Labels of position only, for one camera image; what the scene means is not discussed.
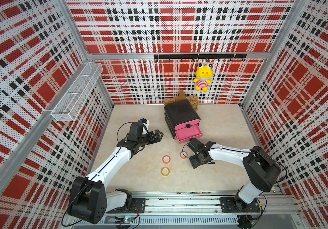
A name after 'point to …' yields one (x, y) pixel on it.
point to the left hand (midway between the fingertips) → (159, 135)
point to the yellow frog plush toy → (204, 73)
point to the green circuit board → (122, 220)
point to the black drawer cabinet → (182, 121)
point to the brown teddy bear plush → (192, 99)
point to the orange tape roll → (165, 171)
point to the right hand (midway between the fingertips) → (200, 160)
